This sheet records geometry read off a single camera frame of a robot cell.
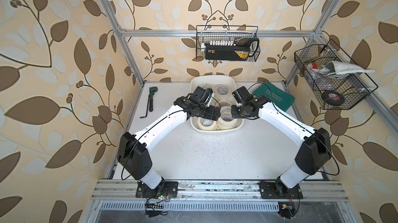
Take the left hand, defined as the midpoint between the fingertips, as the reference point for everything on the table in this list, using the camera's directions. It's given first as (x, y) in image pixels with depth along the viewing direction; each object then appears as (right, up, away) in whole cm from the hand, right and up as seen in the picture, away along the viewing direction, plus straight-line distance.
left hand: (215, 113), depth 79 cm
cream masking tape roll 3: (0, -8, +11) cm, 14 cm away
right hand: (+12, 0, +7) cm, 14 cm away
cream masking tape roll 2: (-4, +16, +32) cm, 36 cm away
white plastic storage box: (-10, +20, +34) cm, 41 cm away
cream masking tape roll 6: (+9, +4, +27) cm, 28 cm away
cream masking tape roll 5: (+7, 0, +10) cm, 12 cm away
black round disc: (+55, +8, -6) cm, 56 cm away
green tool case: (+45, +9, +27) cm, 53 cm away
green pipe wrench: (-46, +14, +37) cm, 60 cm away
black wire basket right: (+58, +15, -6) cm, 60 cm away
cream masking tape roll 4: (+5, -7, +7) cm, 11 cm away
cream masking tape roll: (+7, +9, +26) cm, 28 cm away
